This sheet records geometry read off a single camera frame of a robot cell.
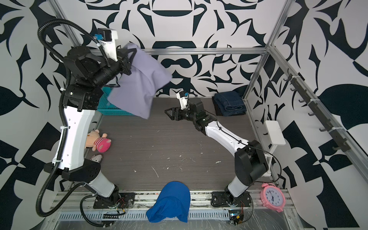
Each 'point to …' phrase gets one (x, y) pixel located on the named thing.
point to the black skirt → (217, 108)
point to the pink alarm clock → (272, 197)
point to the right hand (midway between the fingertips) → (169, 109)
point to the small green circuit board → (235, 217)
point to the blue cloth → (174, 201)
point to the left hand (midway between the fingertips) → (131, 43)
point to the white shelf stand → (276, 137)
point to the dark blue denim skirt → (230, 103)
